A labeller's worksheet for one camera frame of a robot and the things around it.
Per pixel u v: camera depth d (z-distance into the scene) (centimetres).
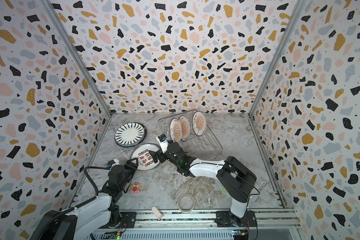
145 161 95
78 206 48
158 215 73
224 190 84
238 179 46
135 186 82
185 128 100
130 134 106
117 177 66
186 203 80
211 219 75
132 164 80
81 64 90
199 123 104
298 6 72
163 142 72
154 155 73
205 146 102
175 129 102
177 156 64
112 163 78
